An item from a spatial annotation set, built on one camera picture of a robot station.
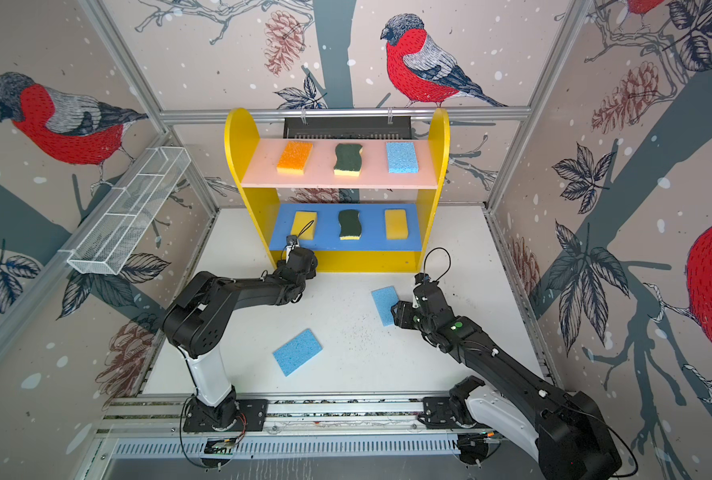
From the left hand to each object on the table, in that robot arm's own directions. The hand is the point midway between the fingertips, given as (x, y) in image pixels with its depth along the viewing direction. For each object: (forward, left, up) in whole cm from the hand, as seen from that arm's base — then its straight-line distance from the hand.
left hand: (300, 261), depth 98 cm
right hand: (-20, -30, +3) cm, 37 cm away
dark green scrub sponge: (+7, -17, +11) cm, 21 cm away
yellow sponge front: (+7, -32, +11) cm, 35 cm away
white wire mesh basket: (-12, +42, +25) cm, 50 cm away
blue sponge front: (-28, -2, -4) cm, 29 cm away
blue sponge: (-12, -28, -3) cm, 31 cm away
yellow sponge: (+6, -3, +12) cm, 14 cm away
